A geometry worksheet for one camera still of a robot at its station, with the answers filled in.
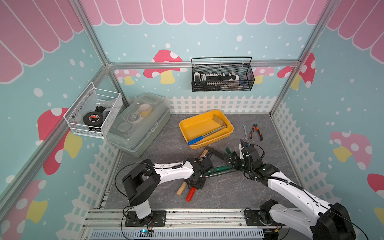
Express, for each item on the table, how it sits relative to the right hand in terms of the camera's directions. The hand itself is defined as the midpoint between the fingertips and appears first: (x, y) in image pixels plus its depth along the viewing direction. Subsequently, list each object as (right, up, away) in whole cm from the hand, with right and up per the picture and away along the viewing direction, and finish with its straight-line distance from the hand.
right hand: (229, 159), depth 84 cm
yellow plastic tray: (-18, +19, +28) cm, 38 cm away
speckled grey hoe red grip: (-22, -17, -6) cm, 28 cm away
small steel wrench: (+17, +12, +22) cm, 30 cm away
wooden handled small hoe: (-26, -13, -4) cm, 29 cm away
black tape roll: (-68, +22, -13) cm, 73 cm away
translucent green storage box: (-54, +24, +13) cm, 61 cm away
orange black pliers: (+26, +18, +27) cm, 42 cm away
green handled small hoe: (-3, -6, +6) cm, 9 cm away
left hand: (-19, -16, 0) cm, 25 cm away
